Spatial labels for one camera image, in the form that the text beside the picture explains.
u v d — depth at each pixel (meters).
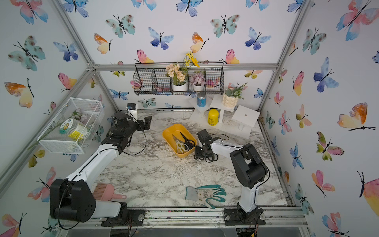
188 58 0.82
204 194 0.81
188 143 0.99
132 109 0.69
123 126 0.63
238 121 0.95
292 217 0.75
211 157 0.96
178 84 0.91
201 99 0.98
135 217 0.74
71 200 0.41
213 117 1.04
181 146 0.98
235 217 0.73
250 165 0.52
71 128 0.63
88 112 0.79
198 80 0.89
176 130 1.07
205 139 0.77
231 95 0.86
